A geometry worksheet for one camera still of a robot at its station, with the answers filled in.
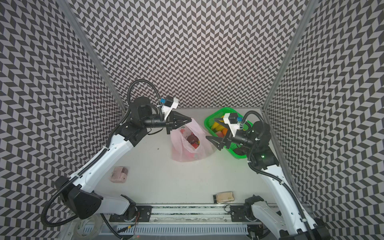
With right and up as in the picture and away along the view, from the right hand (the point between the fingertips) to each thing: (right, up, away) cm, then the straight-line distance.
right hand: (211, 132), depth 62 cm
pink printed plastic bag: (-14, -11, +18) cm, 26 cm away
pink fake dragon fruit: (-9, -7, +31) cm, 33 cm away
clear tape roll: (-57, -46, +7) cm, 73 cm away
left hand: (-9, +5, -2) cm, 10 cm away
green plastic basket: (+9, +10, +40) cm, 43 cm away
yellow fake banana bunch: (+7, +1, +34) cm, 35 cm away
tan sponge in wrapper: (+7, -34, +13) cm, 37 cm away
